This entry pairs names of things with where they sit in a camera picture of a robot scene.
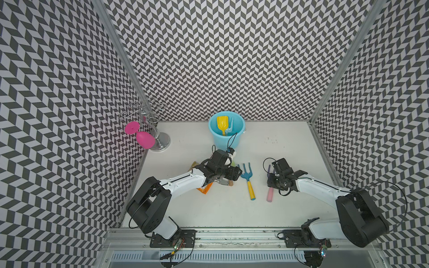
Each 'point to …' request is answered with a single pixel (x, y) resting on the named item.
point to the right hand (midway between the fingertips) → (270, 184)
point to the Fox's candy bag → (205, 188)
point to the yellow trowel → (223, 123)
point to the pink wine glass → (144, 139)
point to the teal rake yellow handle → (247, 176)
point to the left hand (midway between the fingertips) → (235, 171)
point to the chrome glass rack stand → (148, 109)
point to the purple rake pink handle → (270, 192)
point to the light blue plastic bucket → (233, 139)
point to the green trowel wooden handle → (230, 183)
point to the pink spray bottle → (223, 181)
